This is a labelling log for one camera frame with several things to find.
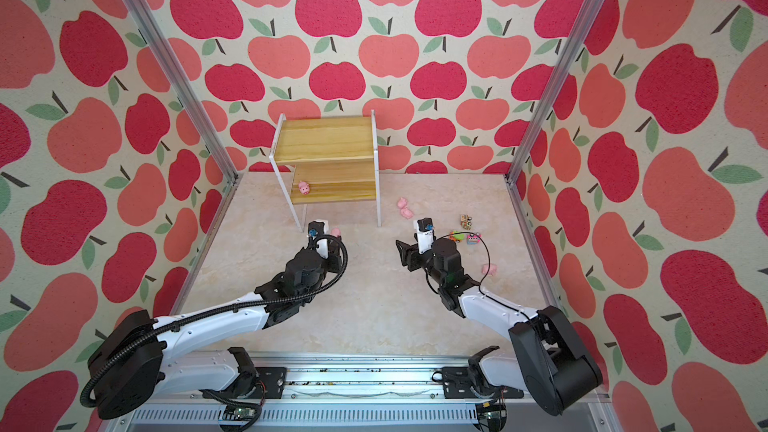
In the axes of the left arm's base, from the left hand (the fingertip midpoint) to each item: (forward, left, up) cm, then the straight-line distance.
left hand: (343, 241), depth 80 cm
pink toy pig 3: (+22, -20, -16) cm, 34 cm away
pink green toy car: (+11, -42, -16) cm, 46 cm away
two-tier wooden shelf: (+19, +2, +14) cm, 24 cm away
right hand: (+4, -20, -4) cm, 21 cm away
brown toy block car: (+18, -41, -16) cm, 47 cm away
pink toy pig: (+20, +14, 0) cm, 25 cm away
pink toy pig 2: (+27, -18, -17) cm, 37 cm away
